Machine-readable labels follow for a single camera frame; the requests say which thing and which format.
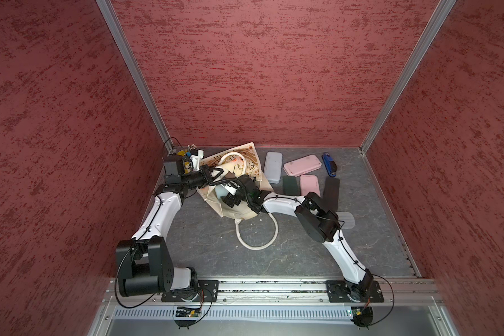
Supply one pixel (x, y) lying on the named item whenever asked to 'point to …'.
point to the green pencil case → (290, 185)
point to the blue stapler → (330, 164)
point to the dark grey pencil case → (331, 193)
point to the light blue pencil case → (220, 191)
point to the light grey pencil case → (273, 166)
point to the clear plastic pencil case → (349, 221)
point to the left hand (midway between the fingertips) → (222, 174)
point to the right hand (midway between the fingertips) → (230, 189)
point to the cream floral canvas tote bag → (236, 187)
